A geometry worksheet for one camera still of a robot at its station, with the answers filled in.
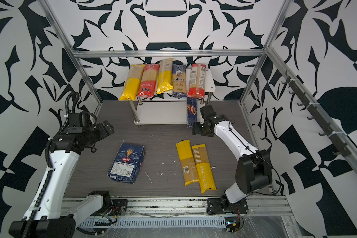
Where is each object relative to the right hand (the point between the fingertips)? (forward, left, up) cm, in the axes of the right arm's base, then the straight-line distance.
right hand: (197, 128), depth 87 cm
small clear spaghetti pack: (-15, +6, -13) cm, 20 cm away
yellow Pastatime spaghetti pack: (-19, -4, -12) cm, 23 cm away
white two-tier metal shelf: (+25, +21, -10) cm, 34 cm away
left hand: (-7, +48, +12) cm, 50 cm away
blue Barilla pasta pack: (-18, +39, -6) cm, 43 cm away
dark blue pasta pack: (+17, +2, -4) cm, 17 cm away
